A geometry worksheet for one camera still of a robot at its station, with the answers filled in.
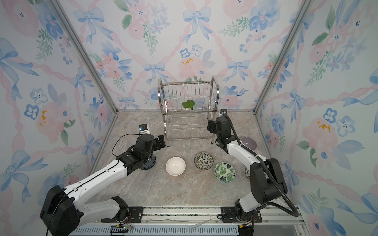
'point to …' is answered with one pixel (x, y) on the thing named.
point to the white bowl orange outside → (175, 166)
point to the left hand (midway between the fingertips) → (157, 135)
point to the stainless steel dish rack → (181, 123)
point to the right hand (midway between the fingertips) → (217, 120)
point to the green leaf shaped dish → (189, 103)
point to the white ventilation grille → (156, 230)
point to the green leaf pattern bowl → (224, 172)
